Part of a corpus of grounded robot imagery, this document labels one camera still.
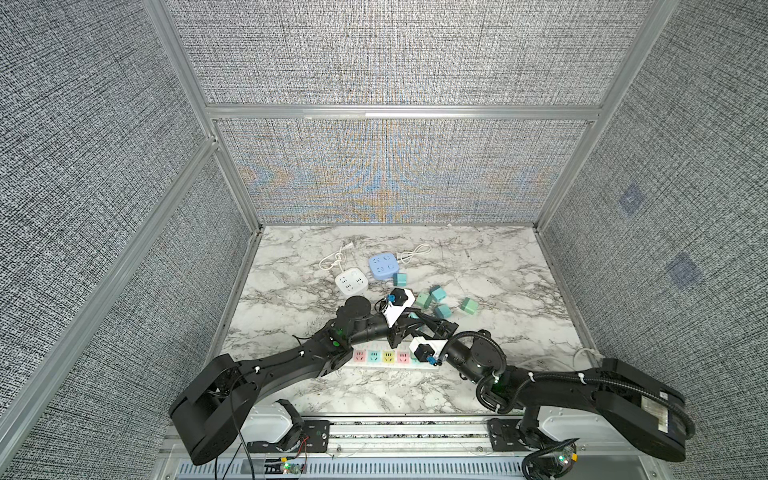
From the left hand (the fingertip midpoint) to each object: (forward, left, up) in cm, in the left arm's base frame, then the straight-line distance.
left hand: (422, 320), depth 74 cm
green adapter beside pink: (+16, -5, -16) cm, 23 cm away
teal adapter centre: (+11, -10, -17) cm, 22 cm away
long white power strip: (-3, +8, -16) cm, 18 cm away
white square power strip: (+23, +19, -16) cm, 34 cm away
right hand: (+2, +1, +1) cm, 2 cm away
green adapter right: (+13, -18, -16) cm, 28 cm away
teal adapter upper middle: (+19, -10, -17) cm, 27 cm away
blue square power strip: (+29, +8, -15) cm, 34 cm away
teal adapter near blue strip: (+24, +3, -15) cm, 28 cm away
